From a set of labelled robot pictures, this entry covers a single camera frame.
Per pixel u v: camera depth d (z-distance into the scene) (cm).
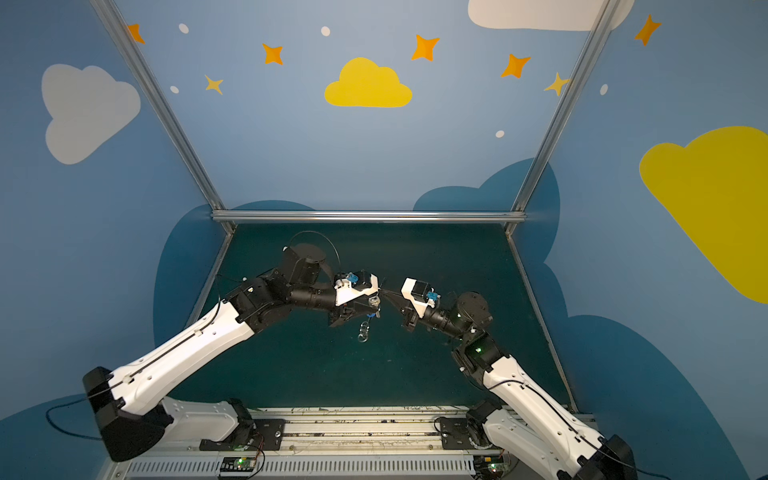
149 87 80
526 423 48
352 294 55
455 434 74
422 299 53
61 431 42
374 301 64
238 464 70
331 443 74
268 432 75
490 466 71
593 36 73
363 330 67
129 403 38
